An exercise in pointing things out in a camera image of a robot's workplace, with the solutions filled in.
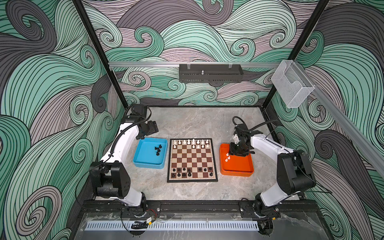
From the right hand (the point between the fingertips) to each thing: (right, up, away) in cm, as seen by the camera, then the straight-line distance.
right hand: (232, 153), depth 90 cm
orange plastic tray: (+1, -6, -5) cm, 8 cm away
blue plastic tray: (-52, -1, +4) cm, 52 cm away
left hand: (-49, +15, -6) cm, 52 cm away
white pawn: (-3, -1, 0) cm, 3 cm away
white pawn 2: (-4, -4, 0) cm, 6 cm away
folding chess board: (-25, -4, 0) cm, 26 cm away
